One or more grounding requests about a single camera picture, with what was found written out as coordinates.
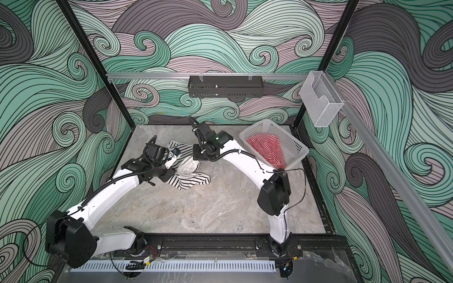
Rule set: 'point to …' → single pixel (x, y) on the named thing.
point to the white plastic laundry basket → (294, 149)
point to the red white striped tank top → (269, 145)
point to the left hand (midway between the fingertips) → (170, 167)
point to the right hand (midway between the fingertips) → (194, 157)
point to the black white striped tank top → (186, 174)
